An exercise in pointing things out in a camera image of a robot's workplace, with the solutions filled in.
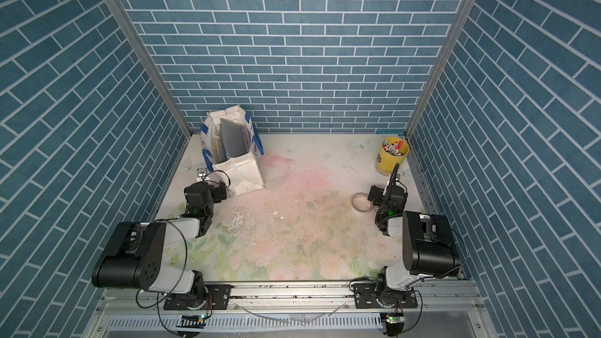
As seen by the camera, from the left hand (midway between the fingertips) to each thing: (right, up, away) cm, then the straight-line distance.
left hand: (213, 182), depth 92 cm
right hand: (+71, -3, +3) cm, 71 cm away
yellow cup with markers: (+75, +13, +8) cm, 76 cm away
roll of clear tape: (+60, -9, +3) cm, 61 cm away
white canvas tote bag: (+13, +4, -1) cm, 14 cm away
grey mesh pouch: (+7, +18, +6) cm, 20 cm away
